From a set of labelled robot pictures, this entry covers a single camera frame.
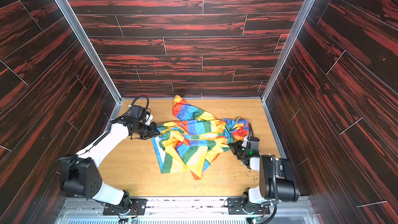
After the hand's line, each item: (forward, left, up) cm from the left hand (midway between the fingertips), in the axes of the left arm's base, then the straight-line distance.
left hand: (161, 132), depth 86 cm
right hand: (0, -41, -11) cm, 42 cm away
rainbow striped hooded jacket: (+3, -19, -11) cm, 22 cm away
